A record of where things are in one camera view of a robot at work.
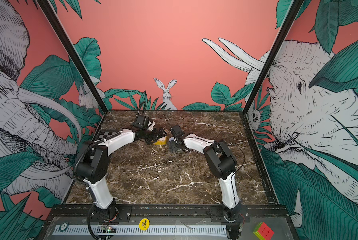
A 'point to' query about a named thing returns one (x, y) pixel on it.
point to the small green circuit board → (107, 229)
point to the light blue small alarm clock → (172, 145)
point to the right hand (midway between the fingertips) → (174, 143)
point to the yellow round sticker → (144, 224)
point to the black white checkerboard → (105, 134)
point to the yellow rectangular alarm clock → (162, 141)
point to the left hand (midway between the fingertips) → (164, 134)
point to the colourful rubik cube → (263, 232)
